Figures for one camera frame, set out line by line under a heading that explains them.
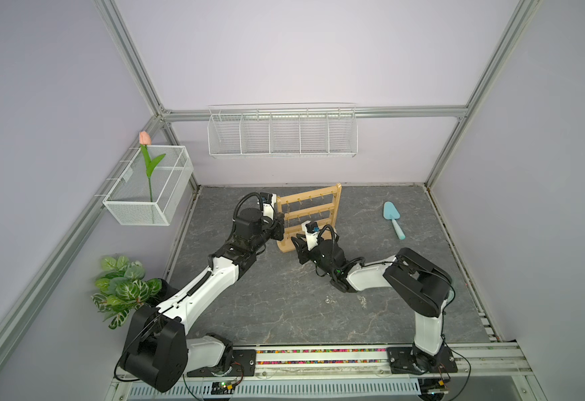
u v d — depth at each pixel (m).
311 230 0.76
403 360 0.74
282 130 0.99
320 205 0.90
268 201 0.69
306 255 0.80
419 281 0.51
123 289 0.61
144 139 0.79
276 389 1.58
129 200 0.70
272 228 0.67
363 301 0.86
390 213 1.09
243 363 0.74
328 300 0.85
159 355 0.40
